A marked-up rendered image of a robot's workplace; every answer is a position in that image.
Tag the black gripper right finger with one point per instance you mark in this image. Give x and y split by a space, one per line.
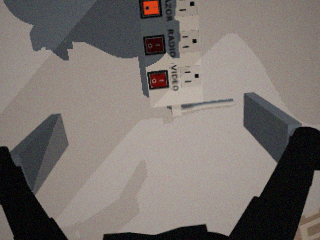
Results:
276 214

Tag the white power strip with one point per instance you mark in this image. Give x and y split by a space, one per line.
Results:
171 44

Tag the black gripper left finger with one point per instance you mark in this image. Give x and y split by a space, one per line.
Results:
35 157

